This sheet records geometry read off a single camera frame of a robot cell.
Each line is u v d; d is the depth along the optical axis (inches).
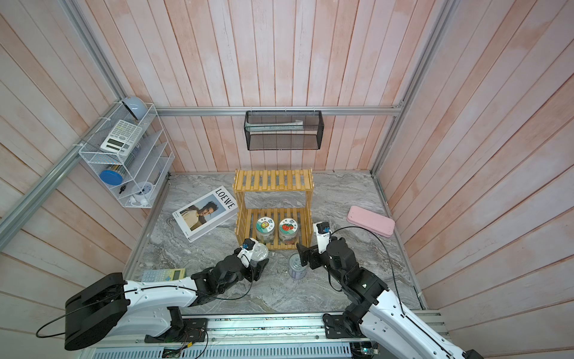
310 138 42.5
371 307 19.8
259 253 31.4
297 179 31.7
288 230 34.0
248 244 27.6
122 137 30.1
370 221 38.8
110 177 30.0
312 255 25.6
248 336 28.7
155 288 19.8
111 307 16.7
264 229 34.0
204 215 38.8
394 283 19.6
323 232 25.0
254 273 28.0
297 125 35.3
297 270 31.4
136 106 32.2
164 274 33.0
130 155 29.0
